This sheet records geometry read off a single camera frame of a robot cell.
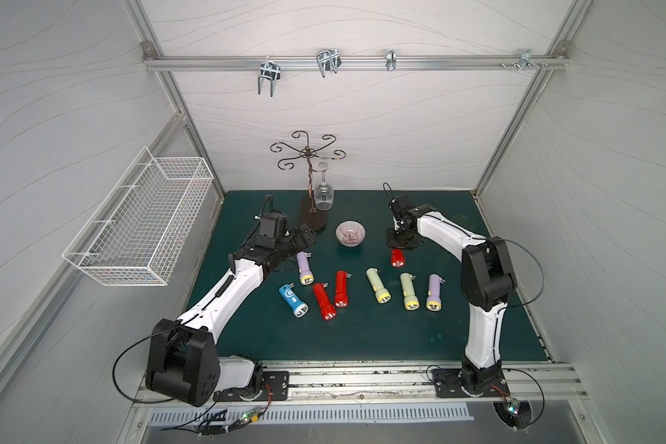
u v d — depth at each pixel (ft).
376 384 2.46
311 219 3.67
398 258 3.03
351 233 3.43
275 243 2.09
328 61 2.51
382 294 2.88
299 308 2.75
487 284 1.74
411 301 2.82
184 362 1.31
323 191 2.97
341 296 2.88
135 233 2.26
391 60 2.57
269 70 2.57
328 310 2.78
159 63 2.55
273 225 2.07
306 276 3.02
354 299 2.91
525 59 2.51
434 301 2.83
